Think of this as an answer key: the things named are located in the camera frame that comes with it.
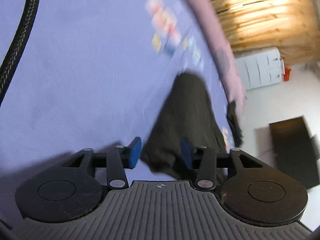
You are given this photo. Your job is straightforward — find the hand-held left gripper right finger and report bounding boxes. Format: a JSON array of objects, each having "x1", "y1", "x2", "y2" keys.
[{"x1": 181, "y1": 137, "x2": 265, "y2": 191}]

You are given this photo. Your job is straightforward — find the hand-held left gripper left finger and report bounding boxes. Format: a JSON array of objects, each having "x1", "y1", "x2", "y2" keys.
[{"x1": 60, "y1": 137, "x2": 142, "y2": 191}]

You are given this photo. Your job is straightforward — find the dark brown ribbed pants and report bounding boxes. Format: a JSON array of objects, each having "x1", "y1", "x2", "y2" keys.
[{"x1": 140, "y1": 72, "x2": 228, "y2": 188}]

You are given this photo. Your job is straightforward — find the purple floral bed sheet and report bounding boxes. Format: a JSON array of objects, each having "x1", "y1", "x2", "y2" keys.
[{"x1": 0, "y1": 0, "x2": 238, "y2": 230}]

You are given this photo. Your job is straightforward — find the pink floral quilt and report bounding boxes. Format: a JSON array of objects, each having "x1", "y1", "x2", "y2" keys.
[{"x1": 180, "y1": 0, "x2": 248, "y2": 111}]

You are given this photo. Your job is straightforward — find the dark floor mat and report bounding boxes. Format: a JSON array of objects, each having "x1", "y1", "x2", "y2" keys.
[{"x1": 268, "y1": 116, "x2": 320, "y2": 190}]

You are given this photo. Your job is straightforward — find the small red object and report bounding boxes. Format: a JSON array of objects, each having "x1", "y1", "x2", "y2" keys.
[{"x1": 283, "y1": 66, "x2": 293, "y2": 82}]

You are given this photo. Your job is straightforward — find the beige patterned curtain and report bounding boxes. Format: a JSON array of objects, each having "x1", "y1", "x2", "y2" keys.
[{"x1": 202, "y1": 0, "x2": 320, "y2": 63}]

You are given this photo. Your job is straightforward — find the black braided cable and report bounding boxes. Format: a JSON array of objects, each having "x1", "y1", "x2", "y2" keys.
[{"x1": 0, "y1": 0, "x2": 42, "y2": 101}]

